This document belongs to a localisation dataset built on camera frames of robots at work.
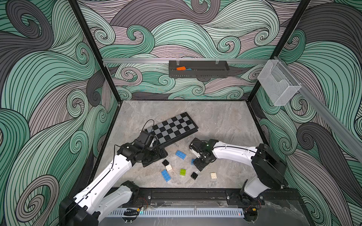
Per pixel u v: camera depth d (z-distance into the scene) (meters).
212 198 0.74
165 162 0.84
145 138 0.59
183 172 0.81
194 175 0.79
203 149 0.63
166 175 0.79
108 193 0.45
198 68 0.95
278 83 0.77
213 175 0.79
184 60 0.94
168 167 0.83
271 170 0.43
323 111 0.61
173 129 0.98
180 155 0.88
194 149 0.70
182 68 0.92
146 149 0.62
